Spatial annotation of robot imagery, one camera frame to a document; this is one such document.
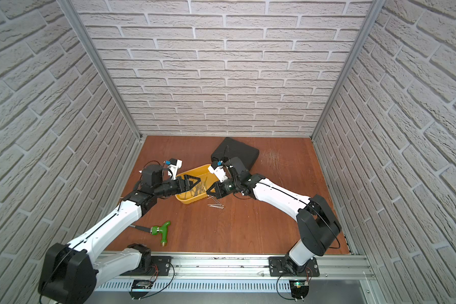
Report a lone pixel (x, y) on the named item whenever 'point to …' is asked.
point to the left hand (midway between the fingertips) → (198, 178)
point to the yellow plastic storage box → (208, 177)
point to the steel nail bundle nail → (216, 206)
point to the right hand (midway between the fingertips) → (211, 192)
